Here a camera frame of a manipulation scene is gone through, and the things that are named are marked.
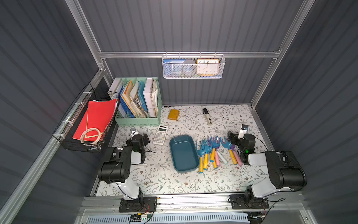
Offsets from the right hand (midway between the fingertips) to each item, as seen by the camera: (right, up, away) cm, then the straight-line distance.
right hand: (240, 132), depth 93 cm
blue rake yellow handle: (-22, -10, 0) cm, 24 cm away
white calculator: (-55, -3, +8) cm, 56 cm away
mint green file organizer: (-61, +7, +11) cm, 63 cm away
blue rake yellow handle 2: (-8, -9, 0) cm, 12 cm away
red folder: (-83, +12, -20) cm, 86 cm away
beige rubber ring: (-86, +3, -24) cm, 90 cm away
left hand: (-71, -3, +2) cm, 72 cm away
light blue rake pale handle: (-14, -16, -4) cm, 21 cm away
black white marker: (-19, +10, +15) cm, 27 cm away
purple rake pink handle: (-17, -14, -4) cm, 22 cm away
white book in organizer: (-63, +24, +2) cm, 68 cm away
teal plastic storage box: (-38, -14, -2) cm, 41 cm away
